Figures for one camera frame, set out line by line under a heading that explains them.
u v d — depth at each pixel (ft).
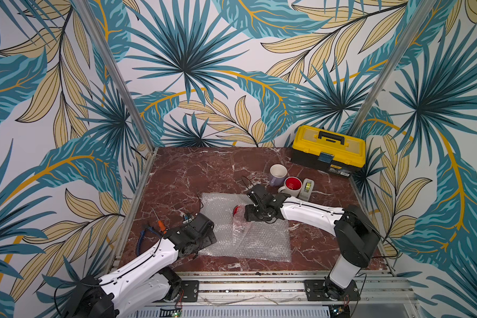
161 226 2.88
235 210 2.81
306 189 3.20
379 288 2.51
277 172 3.38
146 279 1.58
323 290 2.34
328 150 3.24
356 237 1.50
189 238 1.94
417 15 2.31
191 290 2.40
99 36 2.43
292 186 3.30
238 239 2.64
